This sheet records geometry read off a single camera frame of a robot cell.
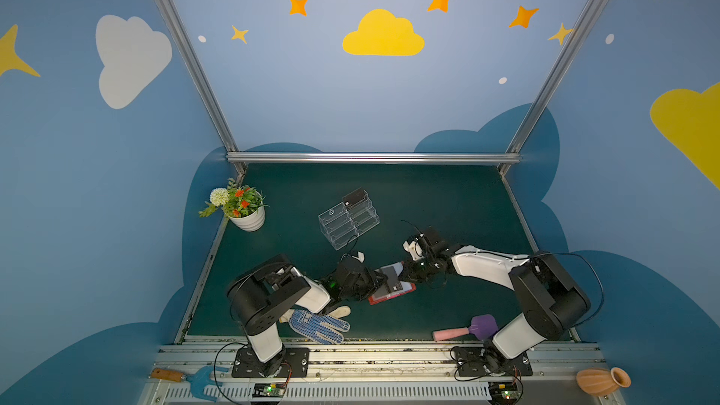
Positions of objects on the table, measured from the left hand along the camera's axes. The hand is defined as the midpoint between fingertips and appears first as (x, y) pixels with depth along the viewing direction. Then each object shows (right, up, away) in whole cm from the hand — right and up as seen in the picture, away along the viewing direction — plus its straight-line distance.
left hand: (394, 282), depth 85 cm
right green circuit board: (+27, -25, -14) cm, 39 cm away
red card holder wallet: (-4, -4, +1) cm, 5 cm away
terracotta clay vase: (+46, -17, -20) cm, 53 cm away
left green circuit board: (-34, -23, -15) cm, 44 cm away
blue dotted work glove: (-24, -11, -5) cm, 27 cm away
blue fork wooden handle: (-52, -21, -14) cm, 58 cm away
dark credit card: (0, -1, +3) cm, 3 cm away
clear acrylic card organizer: (-18, +17, +12) cm, 27 cm away
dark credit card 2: (-13, +26, +14) cm, 33 cm away
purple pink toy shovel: (+24, -10, -7) cm, 27 cm away
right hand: (+3, +1, +5) cm, 6 cm away
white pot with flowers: (-49, +24, +5) cm, 55 cm away
